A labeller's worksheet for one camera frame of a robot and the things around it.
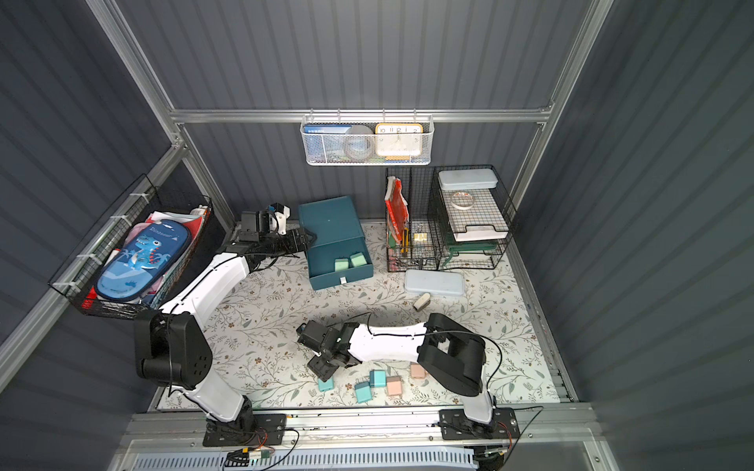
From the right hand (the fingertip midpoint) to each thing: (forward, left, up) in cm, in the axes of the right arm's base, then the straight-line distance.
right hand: (326, 356), depth 83 cm
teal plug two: (-5, -15, -2) cm, 16 cm away
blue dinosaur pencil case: (+10, +38, +32) cm, 51 cm away
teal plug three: (-9, -11, -2) cm, 14 cm away
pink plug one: (-4, -26, -1) cm, 26 cm away
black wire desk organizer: (+47, -33, -4) cm, 58 cm away
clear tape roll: (+48, -43, +17) cm, 66 cm away
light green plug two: (+24, -9, +14) cm, 29 cm away
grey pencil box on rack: (+56, -46, +19) cm, 75 cm away
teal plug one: (-8, -1, -1) cm, 8 cm away
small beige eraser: (+18, -29, 0) cm, 34 cm away
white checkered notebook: (+38, -48, +16) cm, 64 cm away
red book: (+56, -21, +4) cm, 60 cm away
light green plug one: (+22, -4, +14) cm, 27 cm away
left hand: (+29, +6, +18) cm, 35 cm away
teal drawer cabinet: (+36, +1, +19) cm, 40 cm away
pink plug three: (-7, -19, -2) cm, 21 cm away
